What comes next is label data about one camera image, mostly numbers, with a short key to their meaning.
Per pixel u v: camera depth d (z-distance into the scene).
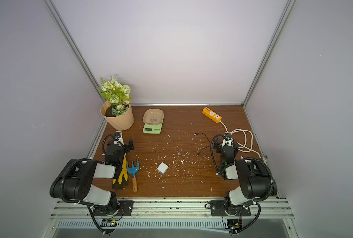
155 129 1.03
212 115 1.10
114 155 0.70
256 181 0.44
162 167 0.85
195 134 1.03
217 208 0.73
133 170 0.86
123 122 0.96
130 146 0.85
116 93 0.91
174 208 0.74
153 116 1.09
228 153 0.69
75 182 0.45
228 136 0.77
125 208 0.73
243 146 0.95
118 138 0.78
